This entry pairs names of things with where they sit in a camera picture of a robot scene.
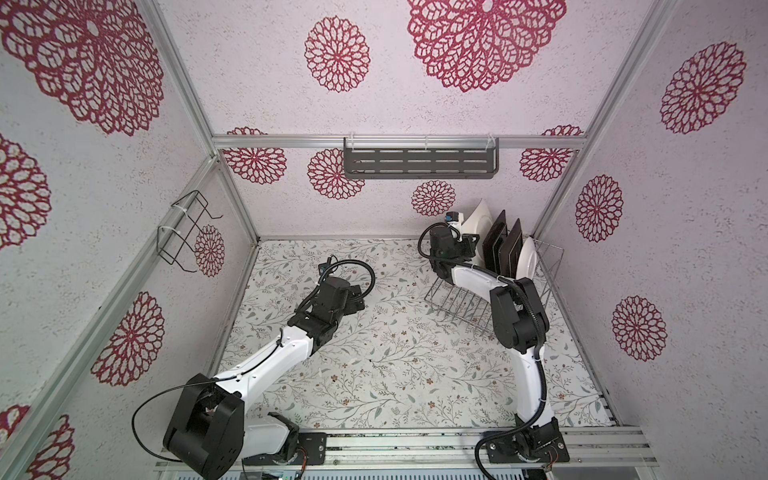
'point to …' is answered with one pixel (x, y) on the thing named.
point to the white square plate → (475, 224)
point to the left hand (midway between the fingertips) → (344, 297)
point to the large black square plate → (492, 241)
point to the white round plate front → (527, 260)
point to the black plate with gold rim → (509, 251)
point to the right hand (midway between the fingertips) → (478, 234)
